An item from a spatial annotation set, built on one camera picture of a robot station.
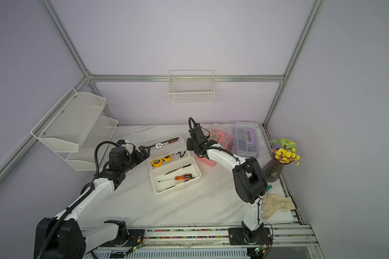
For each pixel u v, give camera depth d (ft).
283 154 2.45
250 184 1.65
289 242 2.41
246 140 3.39
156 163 2.95
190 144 2.72
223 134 3.26
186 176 2.98
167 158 2.98
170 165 3.02
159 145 3.07
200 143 2.34
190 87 3.12
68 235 1.30
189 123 2.36
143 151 2.49
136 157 2.46
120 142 2.45
